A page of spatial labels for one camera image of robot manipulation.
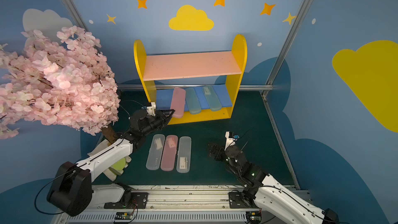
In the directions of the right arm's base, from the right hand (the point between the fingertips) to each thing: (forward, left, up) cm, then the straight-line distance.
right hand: (216, 143), depth 77 cm
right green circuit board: (-28, -20, -19) cm, 39 cm away
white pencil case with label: (-1, +18, -15) cm, 23 cm away
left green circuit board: (-32, +42, -17) cm, 56 cm away
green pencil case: (+25, +13, -1) cm, 28 cm away
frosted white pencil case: (0, +35, -15) cm, 38 cm away
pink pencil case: (0, +26, -16) cm, 31 cm away
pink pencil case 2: (+22, +22, +5) cm, 32 cm away
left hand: (+13, +22, +10) cm, 27 cm away
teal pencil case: (+32, +2, -2) cm, 32 cm away
